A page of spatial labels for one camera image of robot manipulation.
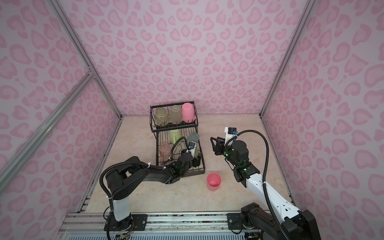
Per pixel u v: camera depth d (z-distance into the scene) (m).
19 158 0.54
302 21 0.73
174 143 0.95
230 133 0.67
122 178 0.50
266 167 0.57
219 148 0.68
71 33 0.77
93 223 0.75
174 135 0.94
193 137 0.95
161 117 0.83
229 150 0.67
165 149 0.95
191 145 0.79
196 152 0.87
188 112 0.85
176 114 0.86
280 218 0.41
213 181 0.86
